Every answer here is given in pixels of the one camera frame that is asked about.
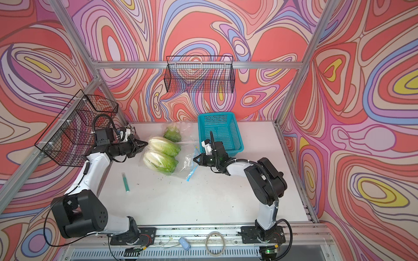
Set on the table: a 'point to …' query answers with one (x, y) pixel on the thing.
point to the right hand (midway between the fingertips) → (194, 163)
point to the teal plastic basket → (225, 128)
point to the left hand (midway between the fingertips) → (148, 143)
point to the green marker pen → (125, 182)
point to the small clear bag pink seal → (180, 131)
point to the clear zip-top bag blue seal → (186, 167)
